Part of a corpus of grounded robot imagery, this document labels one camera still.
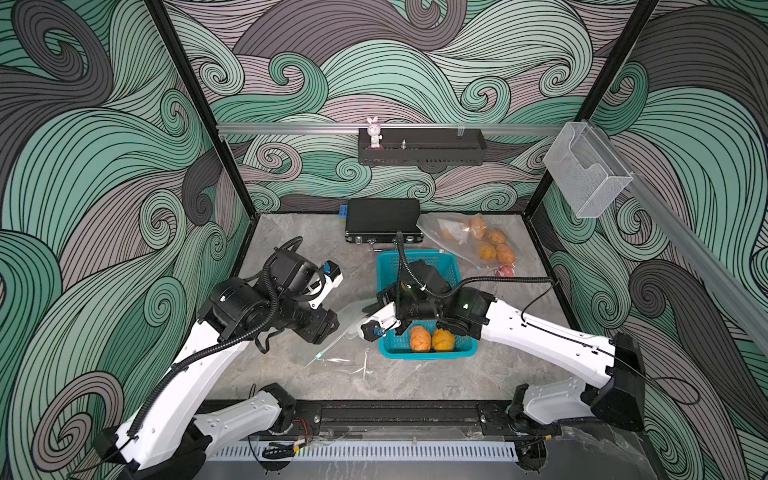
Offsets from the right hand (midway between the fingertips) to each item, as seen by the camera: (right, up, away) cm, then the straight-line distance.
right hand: (363, 302), depth 68 cm
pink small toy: (+47, +3, +32) cm, 57 cm away
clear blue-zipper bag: (+41, +14, +39) cm, 58 cm away
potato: (+48, +15, +39) cm, 63 cm away
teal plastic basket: (+9, -17, +18) cm, 26 cm away
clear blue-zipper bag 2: (-4, -18, +15) cm, 24 cm away
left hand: (-8, -2, -5) cm, 9 cm away
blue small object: (-10, +24, +49) cm, 55 cm away
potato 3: (+42, +10, +35) cm, 56 cm away
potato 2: (+48, +9, +33) cm, 58 cm away
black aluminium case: (+4, +22, +50) cm, 54 cm away
